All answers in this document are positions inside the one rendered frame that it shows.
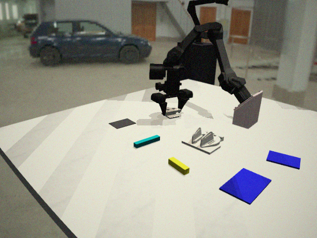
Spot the blue flat square plate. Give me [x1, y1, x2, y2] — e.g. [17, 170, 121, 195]
[219, 168, 271, 205]

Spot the blue flat rectangular plate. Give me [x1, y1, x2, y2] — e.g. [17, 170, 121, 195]
[266, 151, 301, 170]

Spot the teal rectangular bar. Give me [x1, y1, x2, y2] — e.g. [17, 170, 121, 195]
[134, 135, 160, 148]

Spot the yellow rectangular block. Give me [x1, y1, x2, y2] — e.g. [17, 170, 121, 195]
[168, 157, 189, 175]

